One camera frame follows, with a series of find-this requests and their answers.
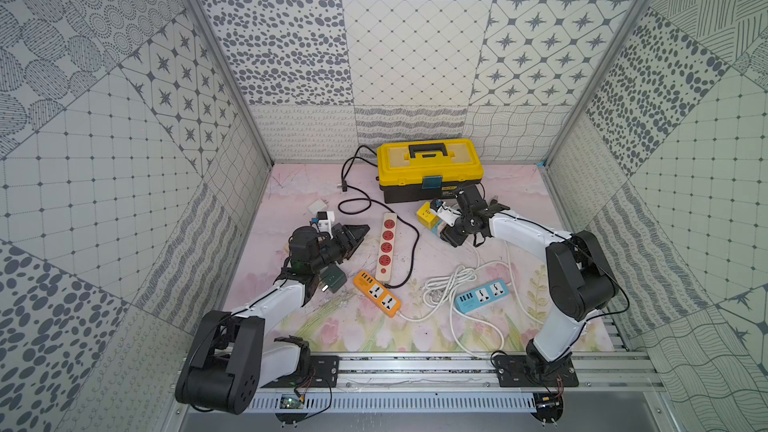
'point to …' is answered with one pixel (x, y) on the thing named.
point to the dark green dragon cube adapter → (334, 277)
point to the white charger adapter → (317, 206)
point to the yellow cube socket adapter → (425, 216)
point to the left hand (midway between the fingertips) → (366, 227)
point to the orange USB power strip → (376, 293)
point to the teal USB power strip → (481, 295)
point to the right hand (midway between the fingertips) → (452, 230)
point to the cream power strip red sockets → (385, 259)
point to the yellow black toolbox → (430, 170)
